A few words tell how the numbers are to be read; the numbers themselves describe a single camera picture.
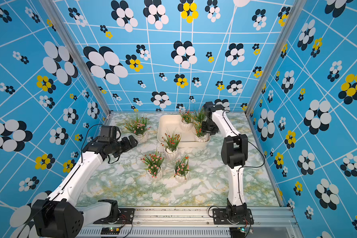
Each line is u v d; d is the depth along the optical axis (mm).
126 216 726
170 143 856
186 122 1050
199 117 1019
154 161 774
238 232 706
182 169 751
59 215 381
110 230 722
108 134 620
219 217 723
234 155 578
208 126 825
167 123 1150
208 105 719
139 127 915
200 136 964
